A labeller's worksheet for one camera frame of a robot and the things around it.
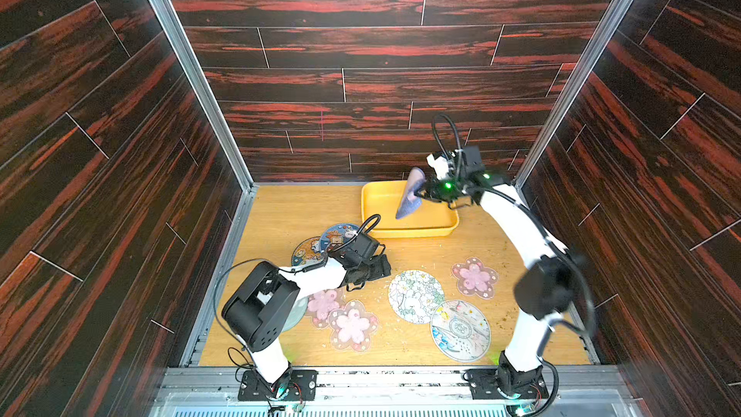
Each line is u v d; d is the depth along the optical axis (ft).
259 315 1.51
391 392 2.41
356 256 2.35
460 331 2.70
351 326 2.77
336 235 3.43
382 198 3.75
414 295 2.92
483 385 2.40
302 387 2.39
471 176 2.17
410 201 2.76
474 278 3.06
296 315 2.83
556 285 1.58
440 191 2.41
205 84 2.96
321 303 2.90
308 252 3.23
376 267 2.68
